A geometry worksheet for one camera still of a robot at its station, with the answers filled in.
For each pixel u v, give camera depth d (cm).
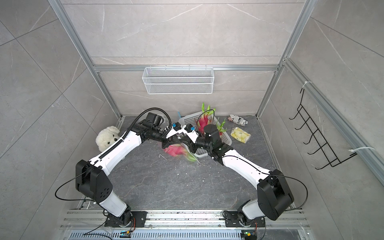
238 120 114
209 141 62
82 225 73
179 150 84
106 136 83
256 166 48
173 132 68
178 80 101
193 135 66
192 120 107
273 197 42
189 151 71
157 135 68
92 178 43
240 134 104
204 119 102
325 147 63
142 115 59
